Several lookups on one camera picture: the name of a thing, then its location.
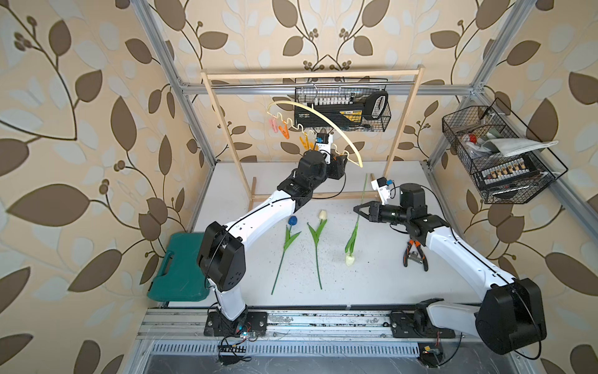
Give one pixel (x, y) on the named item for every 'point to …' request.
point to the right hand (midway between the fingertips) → (354, 209)
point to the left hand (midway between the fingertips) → (346, 155)
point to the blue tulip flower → (289, 238)
